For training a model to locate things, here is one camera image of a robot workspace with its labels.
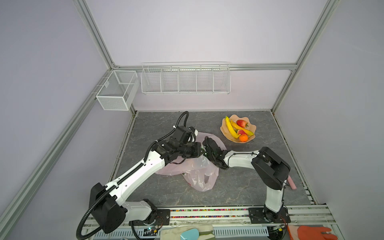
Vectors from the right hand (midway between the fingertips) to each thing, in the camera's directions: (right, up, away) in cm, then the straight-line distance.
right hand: (187, 157), depth 88 cm
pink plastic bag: (+9, -4, -15) cm, 18 cm away
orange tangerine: (+36, +10, +9) cm, 39 cm away
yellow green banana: (+30, +16, +17) cm, 38 cm away
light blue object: (+3, -32, -19) cm, 37 cm away
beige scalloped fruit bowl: (+27, +13, +17) cm, 35 cm away
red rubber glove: (+57, -32, -18) cm, 68 cm away
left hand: (+10, +5, -15) cm, 19 cm away
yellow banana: (+34, +18, +19) cm, 43 cm away
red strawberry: (+38, +20, +18) cm, 46 cm away
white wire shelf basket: (-2, +51, +14) cm, 53 cm away
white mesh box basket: (-49, +43, +15) cm, 67 cm away
